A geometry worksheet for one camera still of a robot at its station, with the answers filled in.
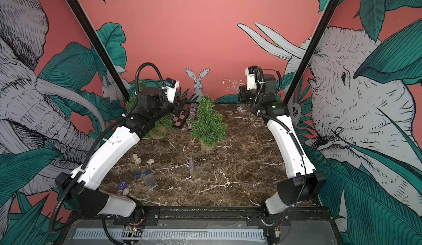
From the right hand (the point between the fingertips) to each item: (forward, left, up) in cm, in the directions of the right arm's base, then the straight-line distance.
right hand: (237, 83), depth 73 cm
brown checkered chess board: (+10, +35, -37) cm, 52 cm away
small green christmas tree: (-13, +13, -16) cm, 24 cm away
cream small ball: (-20, +53, -38) cm, 68 cm away
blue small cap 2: (-26, +47, -38) cm, 66 cm away
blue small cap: (-28, +52, -39) cm, 70 cm away
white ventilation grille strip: (-54, +25, -41) cm, 72 cm away
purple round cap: (-33, +58, -40) cm, 78 cm away
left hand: (-5, +24, -2) cm, 25 cm away
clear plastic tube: (-23, +23, -36) cm, 49 cm away
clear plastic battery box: (-31, +44, -39) cm, 67 cm away
